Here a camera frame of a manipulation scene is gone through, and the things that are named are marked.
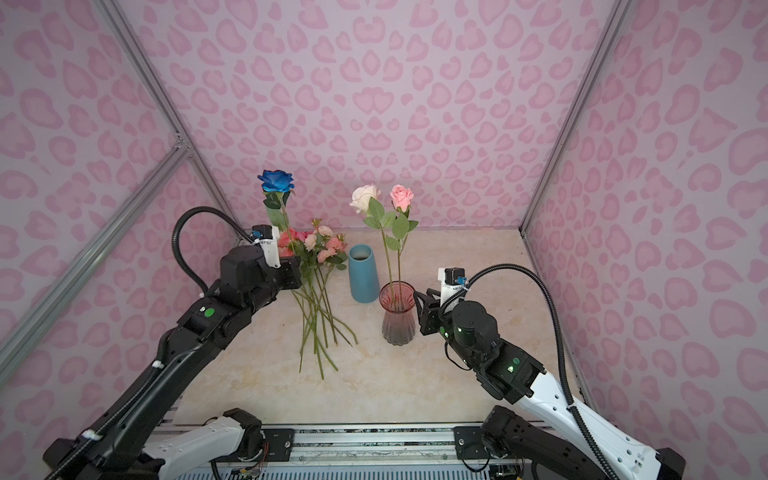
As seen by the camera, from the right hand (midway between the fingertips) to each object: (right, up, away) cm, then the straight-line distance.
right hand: (420, 292), depth 67 cm
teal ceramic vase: (-15, +1, +26) cm, 30 cm away
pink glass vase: (-5, -3, +15) cm, 16 cm away
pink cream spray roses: (-34, +8, +40) cm, 53 cm away
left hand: (-28, +9, +5) cm, 30 cm away
